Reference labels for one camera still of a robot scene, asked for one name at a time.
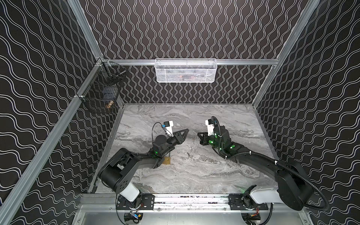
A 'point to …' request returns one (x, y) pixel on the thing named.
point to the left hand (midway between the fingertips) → (192, 131)
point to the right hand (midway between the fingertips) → (198, 134)
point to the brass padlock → (167, 160)
